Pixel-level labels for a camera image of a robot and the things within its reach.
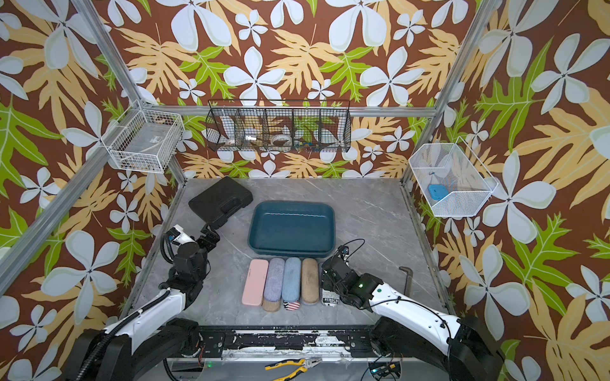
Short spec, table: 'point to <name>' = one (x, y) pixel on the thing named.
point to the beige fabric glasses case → (271, 306)
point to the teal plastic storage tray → (292, 228)
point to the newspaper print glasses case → (330, 298)
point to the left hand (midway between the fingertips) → (204, 226)
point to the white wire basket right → (451, 179)
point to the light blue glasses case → (291, 288)
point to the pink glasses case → (255, 282)
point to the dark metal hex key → (408, 280)
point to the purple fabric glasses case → (274, 279)
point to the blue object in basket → (438, 191)
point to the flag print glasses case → (291, 305)
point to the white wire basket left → (144, 140)
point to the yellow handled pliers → (305, 363)
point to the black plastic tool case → (219, 202)
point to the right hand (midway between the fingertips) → (324, 276)
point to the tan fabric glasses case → (310, 282)
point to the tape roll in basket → (281, 140)
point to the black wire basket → (279, 125)
